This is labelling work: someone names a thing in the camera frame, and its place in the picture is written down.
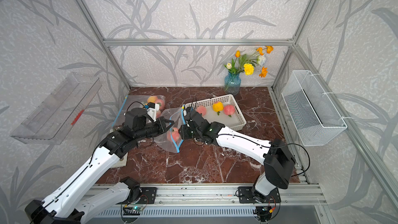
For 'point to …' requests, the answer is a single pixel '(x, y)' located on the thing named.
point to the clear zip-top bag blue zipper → (138, 101)
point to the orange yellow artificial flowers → (246, 63)
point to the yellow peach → (217, 106)
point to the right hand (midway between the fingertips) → (180, 130)
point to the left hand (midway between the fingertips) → (175, 123)
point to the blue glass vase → (232, 84)
